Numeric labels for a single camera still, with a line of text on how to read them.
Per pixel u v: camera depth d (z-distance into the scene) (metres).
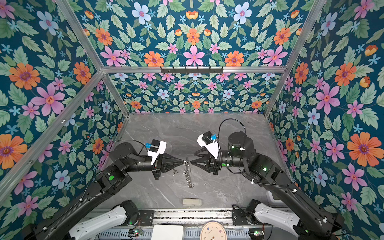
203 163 0.49
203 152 0.55
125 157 0.44
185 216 0.75
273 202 0.75
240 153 0.43
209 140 0.45
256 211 0.61
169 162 0.50
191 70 0.93
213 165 0.47
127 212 0.62
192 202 0.75
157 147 0.45
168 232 0.66
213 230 0.68
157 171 0.47
